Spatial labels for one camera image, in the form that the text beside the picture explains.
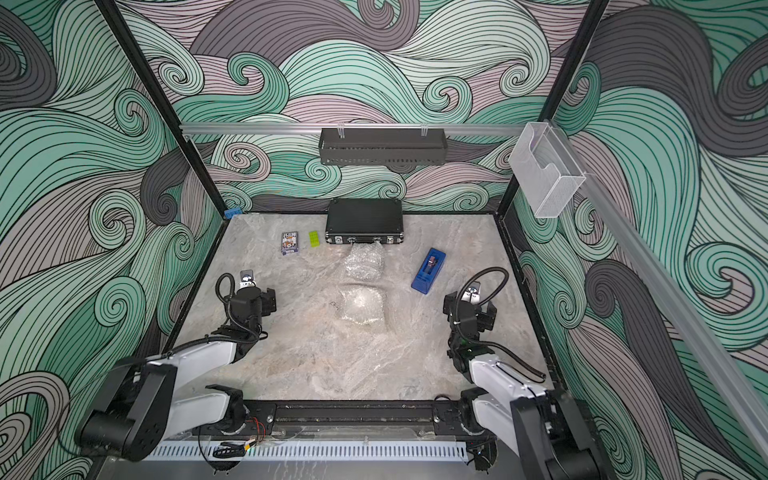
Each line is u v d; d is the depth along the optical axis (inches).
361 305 35.3
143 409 16.2
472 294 28.3
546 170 30.5
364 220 46.3
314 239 44.6
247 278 30.0
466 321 25.4
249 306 27.0
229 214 48.0
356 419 29.4
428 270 38.1
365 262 38.4
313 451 27.4
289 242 43.3
